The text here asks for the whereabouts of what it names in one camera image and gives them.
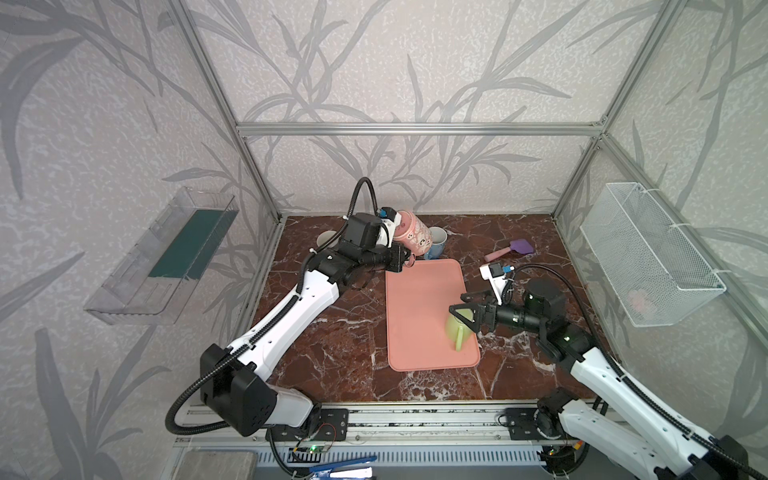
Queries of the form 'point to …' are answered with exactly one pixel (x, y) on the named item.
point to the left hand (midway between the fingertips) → (413, 243)
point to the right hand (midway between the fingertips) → (457, 296)
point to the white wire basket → (655, 275)
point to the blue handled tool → (358, 469)
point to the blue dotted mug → (436, 247)
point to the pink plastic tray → (418, 301)
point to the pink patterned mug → (412, 235)
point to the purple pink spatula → (520, 246)
